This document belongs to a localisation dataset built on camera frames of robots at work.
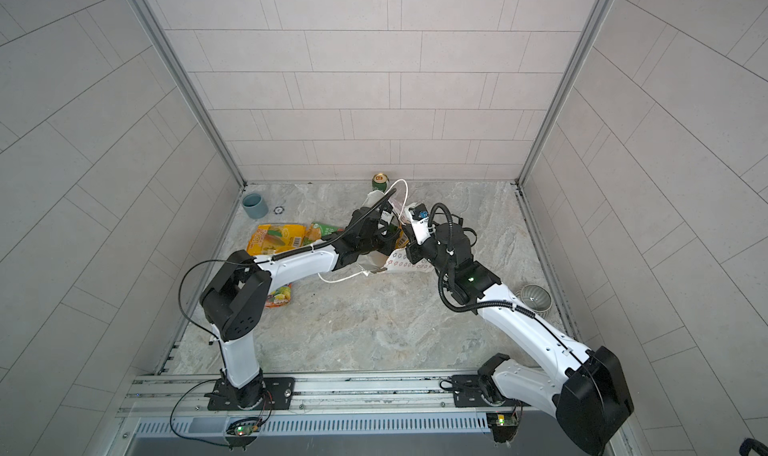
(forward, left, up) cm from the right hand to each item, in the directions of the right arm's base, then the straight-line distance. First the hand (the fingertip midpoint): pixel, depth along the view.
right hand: (402, 227), depth 75 cm
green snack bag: (+16, +28, -19) cm, 38 cm away
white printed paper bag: (-6, +2, -5) cm, 8 cm away
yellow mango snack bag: (+11, +43, -17) cm, 47 cm away
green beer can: (+30, +6, -13) cm, 33 cm away
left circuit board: (-37, +37, -20) cm, 56 cm away
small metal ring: (+28, +44, -21) cm, 56 cm away
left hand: (+7, -2, -11) cm, 13 cm away
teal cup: (+26, +50, -17) cm, 59 cm away
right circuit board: (-40, -21, -26) cm, 52 cm away
